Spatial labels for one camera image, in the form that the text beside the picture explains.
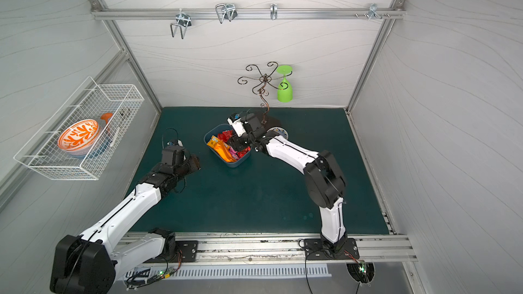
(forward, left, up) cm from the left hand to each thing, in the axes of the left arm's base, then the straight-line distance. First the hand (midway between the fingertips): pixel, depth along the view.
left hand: (194, 160), depth 85 cm
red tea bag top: (+18, -10, -6) cm, 21 cm away
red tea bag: (+8, -18, -8) cm, 22 cm away
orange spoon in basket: (+7, +29, +19) cm, 36 cm away
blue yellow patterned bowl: (+25, -38, -10) cm, 46 cm away
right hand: (+10, -15, +3) cm, 19 cm away
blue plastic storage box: (+22, -3, -7) cm, 23 cm away
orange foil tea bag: (+9, -10, -4) cm, 14 cm away
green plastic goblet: (+33, -39, +10) cm, 52 cm away
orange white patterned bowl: (-6, +29, +23) cm, 37 cm away
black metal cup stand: (+32, -29, +18) cm, 47 cm away
